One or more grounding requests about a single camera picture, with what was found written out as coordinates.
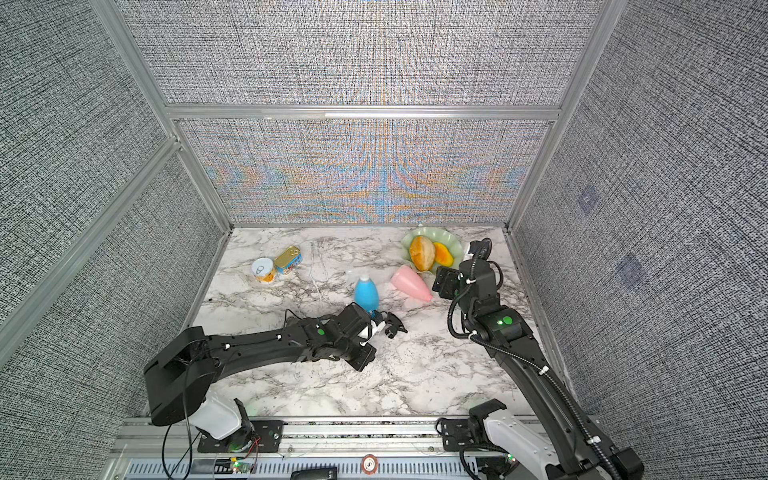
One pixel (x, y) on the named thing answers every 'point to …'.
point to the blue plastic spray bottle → (366, 294)
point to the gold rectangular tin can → (288, 259)
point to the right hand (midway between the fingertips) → (453, 263)
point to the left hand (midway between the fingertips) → (380, 358)
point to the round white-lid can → (263, 269)
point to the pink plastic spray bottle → (409, 281)
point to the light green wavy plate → (437, 235)
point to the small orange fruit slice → (443, 257)
